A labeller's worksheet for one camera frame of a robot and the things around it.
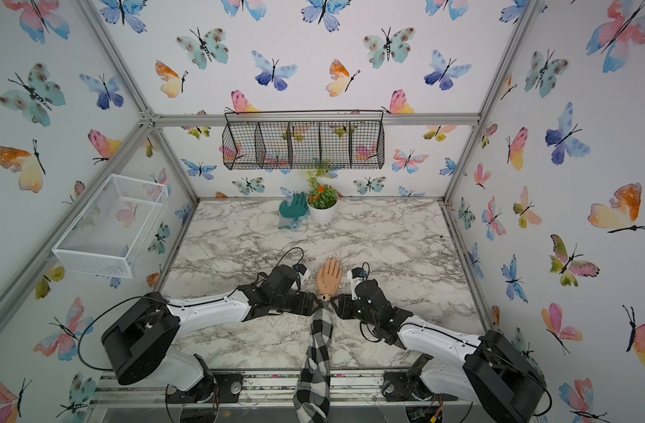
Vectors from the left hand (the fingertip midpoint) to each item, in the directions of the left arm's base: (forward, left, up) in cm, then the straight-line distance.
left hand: (318, 304), depth 84 cm
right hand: (0, -5, +3) cm, 6 cm away
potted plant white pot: (+37, -1, +10) cm, 38 cm away
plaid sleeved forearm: (-25, +1, +2) cm, 26 cm away
